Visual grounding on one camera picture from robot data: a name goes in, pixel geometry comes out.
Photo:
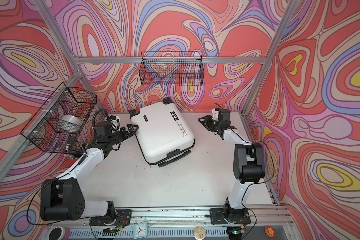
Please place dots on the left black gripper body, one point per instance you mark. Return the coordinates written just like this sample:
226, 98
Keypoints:
118, 136

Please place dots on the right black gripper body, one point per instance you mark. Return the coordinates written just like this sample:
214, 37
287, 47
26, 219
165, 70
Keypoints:
214, 125

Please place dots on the black suitcase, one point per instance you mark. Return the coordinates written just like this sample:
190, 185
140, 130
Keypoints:
163, 135

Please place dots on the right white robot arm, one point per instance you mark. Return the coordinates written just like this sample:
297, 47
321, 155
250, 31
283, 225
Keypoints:
248, 162

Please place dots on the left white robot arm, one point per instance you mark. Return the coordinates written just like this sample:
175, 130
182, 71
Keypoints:
62, 198

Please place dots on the red pen holder cup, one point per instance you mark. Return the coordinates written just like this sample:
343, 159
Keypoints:
75, 148

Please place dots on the white roll in basket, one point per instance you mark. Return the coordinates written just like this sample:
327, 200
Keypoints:
69, 124

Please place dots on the small teal alarm clock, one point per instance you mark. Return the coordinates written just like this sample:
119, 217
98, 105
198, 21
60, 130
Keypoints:
140, 230

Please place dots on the pink tape roll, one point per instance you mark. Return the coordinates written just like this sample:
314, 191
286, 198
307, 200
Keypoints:
59, 233

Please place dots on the round wooden coaster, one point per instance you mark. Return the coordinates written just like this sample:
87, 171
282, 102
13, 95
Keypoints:
199, 233

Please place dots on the red round sticker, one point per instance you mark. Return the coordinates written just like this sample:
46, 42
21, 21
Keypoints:
270, 232

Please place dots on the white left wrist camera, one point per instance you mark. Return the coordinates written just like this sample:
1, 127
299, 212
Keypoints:
115, 120

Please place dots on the wire basket on left wall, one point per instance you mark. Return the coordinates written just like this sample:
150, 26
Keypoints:
44, 133

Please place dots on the wire basket on wall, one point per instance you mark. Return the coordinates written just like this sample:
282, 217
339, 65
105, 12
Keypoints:
44, 133
177, 68

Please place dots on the wire basket on back wall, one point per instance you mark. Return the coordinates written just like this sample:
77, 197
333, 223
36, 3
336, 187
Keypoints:
177, 68

